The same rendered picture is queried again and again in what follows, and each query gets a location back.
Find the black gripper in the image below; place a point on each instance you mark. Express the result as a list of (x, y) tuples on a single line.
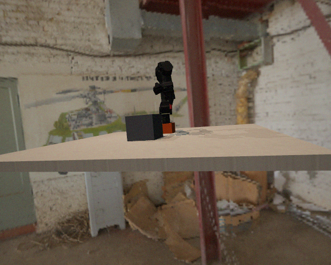
[(167, 86)]

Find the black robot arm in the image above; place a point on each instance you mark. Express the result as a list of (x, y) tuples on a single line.
[(163, 71)]

